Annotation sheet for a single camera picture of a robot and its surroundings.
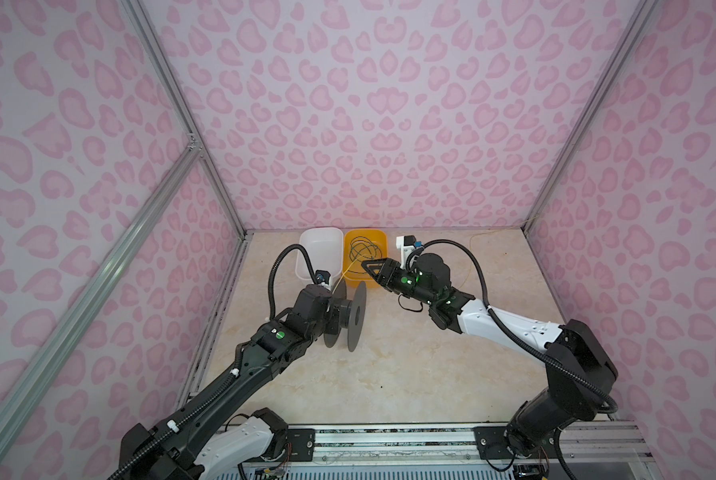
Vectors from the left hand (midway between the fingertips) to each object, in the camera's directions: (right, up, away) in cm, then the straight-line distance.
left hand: (334, 302), depth 78 cm
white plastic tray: (-7, +15, +32) cm, 36 cm away
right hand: (+8, +10, -3) cm, 13 cm away
